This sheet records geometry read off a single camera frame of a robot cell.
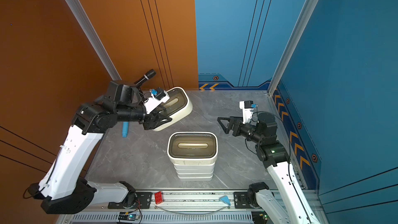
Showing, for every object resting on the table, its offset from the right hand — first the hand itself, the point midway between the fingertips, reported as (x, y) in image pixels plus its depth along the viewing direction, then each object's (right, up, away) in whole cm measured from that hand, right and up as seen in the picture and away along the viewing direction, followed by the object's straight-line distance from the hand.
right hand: (225, 119), depth 67 cm
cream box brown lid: (-14, -11, -7) cm, 19 cm away
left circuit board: (-46, -46, +5) cm, 65 cm away
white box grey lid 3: (-14, -29, +8) cm, 33 cm away
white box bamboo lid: (-13, -26, +5) cm, 30 cm away
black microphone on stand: (-43, +25, +27) cm, 56 cm away
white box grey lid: (-13, -19, -4) cm, 23 cm away
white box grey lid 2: (-14, -25, +6) cm, 29 cm away
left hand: (-23, +4, -6) cm, 25 cm away
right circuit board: (+16, -45, +3) cm, 48 cm away
